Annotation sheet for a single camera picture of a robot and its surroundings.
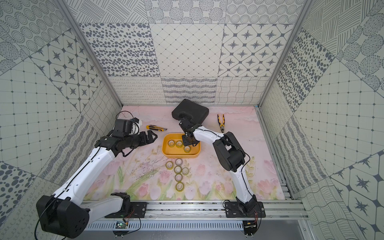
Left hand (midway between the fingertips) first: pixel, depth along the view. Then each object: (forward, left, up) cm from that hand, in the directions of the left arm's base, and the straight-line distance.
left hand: (149, 135), depth 79 cm
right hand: (+8, -21, -19) cm, 29 cm away
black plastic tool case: (+37, -17, -16) cm, 44 cm away
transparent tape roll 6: (-11, -14, -20) cm, 27 cm away
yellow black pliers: (+22, -43, -19) cm, 52 cm away
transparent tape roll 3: (+3, -19, -20) cm, 27 cm away
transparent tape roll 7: (-11, -19, -21) cm, 30 cm away
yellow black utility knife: (+19, +5, -18) cm, 26 cm away
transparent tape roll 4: (-8, -9, -20) cm, 23 cm away
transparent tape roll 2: (+6, -13, -19) cm, 24 cm away
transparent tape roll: (+7, -8, -19) cm, 22 cm away
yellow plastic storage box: (+1, -11, -21) cm, 24 cm away
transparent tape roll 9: (-20, -16, -20) cm, 33 cm away
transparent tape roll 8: (-15, -15, -20) cm, 30 cm away
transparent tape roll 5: (-6, -14, -20) cm, 25 cm away
